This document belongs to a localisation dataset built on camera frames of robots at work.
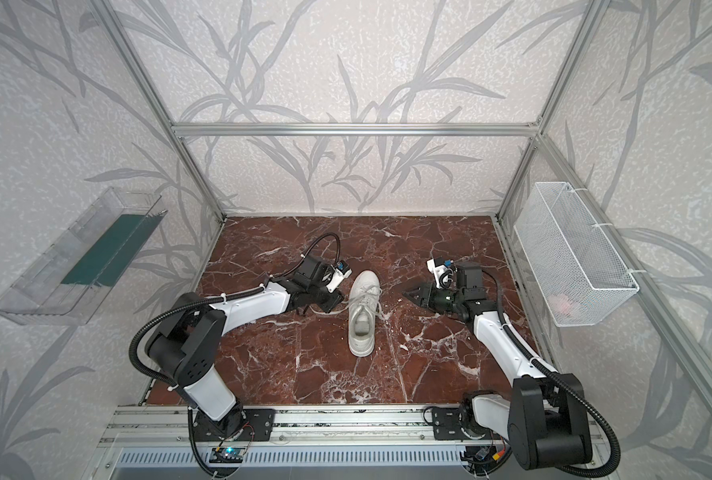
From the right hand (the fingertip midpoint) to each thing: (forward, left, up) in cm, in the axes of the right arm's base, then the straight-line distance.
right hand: (408, 286), depth 82 cm
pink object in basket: (-8, -37, +6) cm, 38 cm away
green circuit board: (-37, +45, -15) cm, 61 cm away
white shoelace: (0, +12, -7) cm, 14 cm away
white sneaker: (-7, +13, -13) cm, 20 cm away
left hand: (+5, +19, -9) cm, 22 cm away
